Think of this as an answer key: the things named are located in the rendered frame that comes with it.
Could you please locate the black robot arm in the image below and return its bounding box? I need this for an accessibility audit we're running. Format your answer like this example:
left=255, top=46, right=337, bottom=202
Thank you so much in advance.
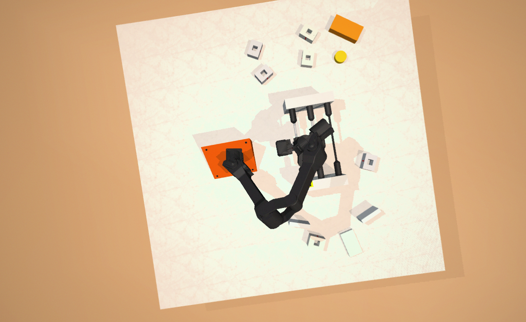
left=222, top=119, right=334, bottom=229

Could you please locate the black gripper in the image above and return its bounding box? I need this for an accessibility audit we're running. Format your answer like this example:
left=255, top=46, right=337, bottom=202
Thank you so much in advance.
left=276, top=137, right=326, bottom=157

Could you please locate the yellow short cylinder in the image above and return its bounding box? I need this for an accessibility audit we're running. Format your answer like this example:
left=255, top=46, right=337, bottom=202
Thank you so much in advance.
left=334, top=51, right=347, bottom=64

